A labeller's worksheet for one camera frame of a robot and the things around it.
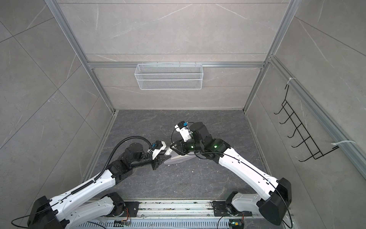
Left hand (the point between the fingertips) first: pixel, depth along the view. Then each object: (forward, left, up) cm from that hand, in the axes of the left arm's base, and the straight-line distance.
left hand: (169, 150), depth 73 cm
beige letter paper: (+6, -5, -20) cm, 22 cm away
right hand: (0, -2, +5) cm, 5 cm away
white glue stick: (-2, -1, +3) cm, 4 cm away
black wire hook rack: (-5, -64, +8) cm, 65 cm away
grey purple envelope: (-6, -3, +7) cm, 9 cm away
